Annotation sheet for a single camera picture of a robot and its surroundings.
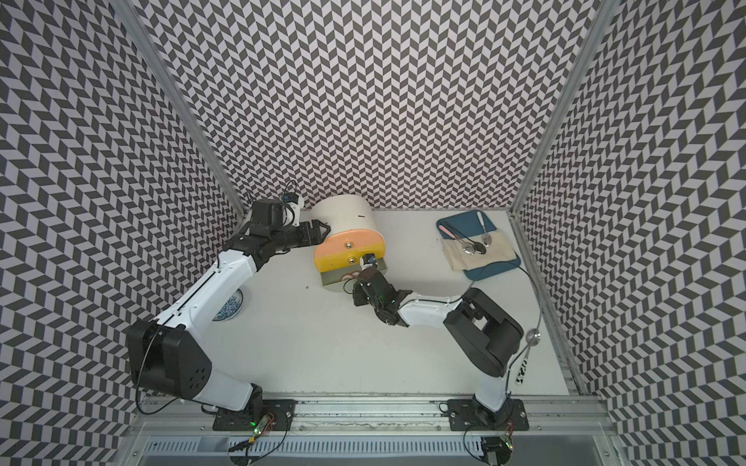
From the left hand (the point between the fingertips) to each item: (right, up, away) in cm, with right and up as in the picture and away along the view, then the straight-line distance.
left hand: (320, 232), depth 83 cm
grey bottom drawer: (+4, -14, +11) cm, 18 cm away
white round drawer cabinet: (+5, +6, +6) cm, 10 cm away
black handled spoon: (+53, -5, +23) cm, 58 cm away
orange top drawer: (+8, -2, 0) cm, 8 cm away
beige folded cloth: (+61, -6, +23) cm, 66 cm away
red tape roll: (+7, -14, +13) cm, 21 cm away
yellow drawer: (+7, -8, +5) cm, 12 cm away
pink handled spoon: (+49, -6, +23) cm, 54 cm away
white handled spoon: (+57, -2, +25) cm, 62 cm away
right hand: (+10, -17, +8) cm, 22 cm away
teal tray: (+51, +3, +31) cm, 60 cm away
